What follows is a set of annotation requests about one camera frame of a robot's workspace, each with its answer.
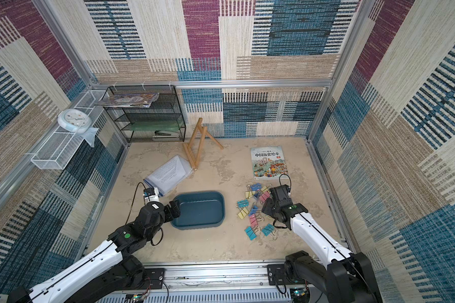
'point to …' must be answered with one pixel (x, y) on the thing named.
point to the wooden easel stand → (194, 147)
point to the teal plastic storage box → (200, 209)
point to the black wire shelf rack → (147, 113)
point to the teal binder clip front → (268, 229)
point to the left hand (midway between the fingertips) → (172, 202)
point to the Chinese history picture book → (268, 163)
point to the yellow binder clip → (243, 213)
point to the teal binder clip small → (243, 203)
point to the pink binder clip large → (264, 196)
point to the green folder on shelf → (154, 125)
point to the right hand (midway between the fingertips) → (270, 205)
